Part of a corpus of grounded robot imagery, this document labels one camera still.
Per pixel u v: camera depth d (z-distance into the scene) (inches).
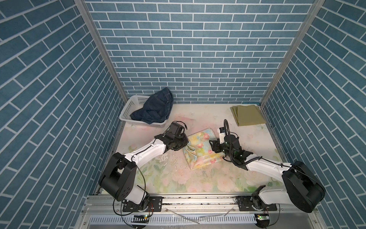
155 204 29.1
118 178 16.9
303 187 16.8
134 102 44.9
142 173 33.2
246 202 29.0
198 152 36.5
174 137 26.7
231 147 25.9
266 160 21.7
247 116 45.5
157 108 44.9
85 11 28.0
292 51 34.3
